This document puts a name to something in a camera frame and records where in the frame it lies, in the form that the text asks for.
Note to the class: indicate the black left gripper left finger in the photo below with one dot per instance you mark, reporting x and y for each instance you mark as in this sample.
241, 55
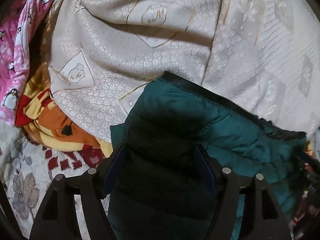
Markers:
56, 217

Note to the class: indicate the beige floral embossed bedspread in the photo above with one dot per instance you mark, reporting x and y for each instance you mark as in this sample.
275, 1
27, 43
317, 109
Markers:
262, 55

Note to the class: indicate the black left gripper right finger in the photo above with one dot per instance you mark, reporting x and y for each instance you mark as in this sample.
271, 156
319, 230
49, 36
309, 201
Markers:
243, 204

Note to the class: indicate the orange yellow red cloth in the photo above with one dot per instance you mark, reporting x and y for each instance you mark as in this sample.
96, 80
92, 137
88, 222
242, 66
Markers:
45, 123

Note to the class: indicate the teal quilted puffer jacket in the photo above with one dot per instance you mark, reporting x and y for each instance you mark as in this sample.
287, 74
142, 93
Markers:
164, 189

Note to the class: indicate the pink penguin print blanket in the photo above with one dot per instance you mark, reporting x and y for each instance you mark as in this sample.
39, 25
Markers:
17, 30

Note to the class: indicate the white leaf pattern blanket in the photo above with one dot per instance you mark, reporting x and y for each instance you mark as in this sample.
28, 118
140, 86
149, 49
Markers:
28, 168

